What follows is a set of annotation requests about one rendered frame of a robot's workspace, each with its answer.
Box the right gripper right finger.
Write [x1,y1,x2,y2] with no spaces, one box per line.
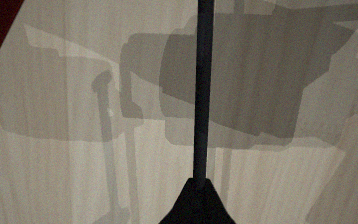
[202,178,236,224]

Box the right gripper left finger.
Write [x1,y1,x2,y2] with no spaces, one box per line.
[158,177,194,224]

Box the dark grey rod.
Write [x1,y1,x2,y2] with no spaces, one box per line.
[193,0,214,224]

